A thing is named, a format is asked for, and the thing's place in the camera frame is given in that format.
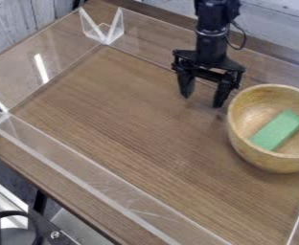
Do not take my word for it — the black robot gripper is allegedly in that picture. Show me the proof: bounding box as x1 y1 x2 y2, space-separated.
170 49 245 108

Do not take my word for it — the light wooden bowl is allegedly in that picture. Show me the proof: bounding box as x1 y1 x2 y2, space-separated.
225 84 299 173

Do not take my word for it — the green rectangular block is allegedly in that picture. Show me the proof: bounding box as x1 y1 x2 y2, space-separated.
249 110 299 151

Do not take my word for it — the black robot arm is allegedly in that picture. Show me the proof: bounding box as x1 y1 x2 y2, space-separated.
170 0 247 108

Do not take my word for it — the black table leg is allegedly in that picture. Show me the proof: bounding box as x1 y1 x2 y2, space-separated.
33 190 47 214

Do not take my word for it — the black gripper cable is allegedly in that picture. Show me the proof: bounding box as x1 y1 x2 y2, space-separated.
224 20 248 52

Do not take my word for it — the clear acrylic corner bracket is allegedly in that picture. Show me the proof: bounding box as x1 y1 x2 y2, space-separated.
77 8 124 45

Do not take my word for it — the clear acrylic front wall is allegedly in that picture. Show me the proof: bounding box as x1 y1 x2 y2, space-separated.
0 101 231 245

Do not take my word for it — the black metal bracket with screw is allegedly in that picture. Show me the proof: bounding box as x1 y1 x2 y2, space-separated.
29 211 80 245

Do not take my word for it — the black cable loop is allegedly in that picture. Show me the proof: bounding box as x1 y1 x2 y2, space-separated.
0 210 46 245

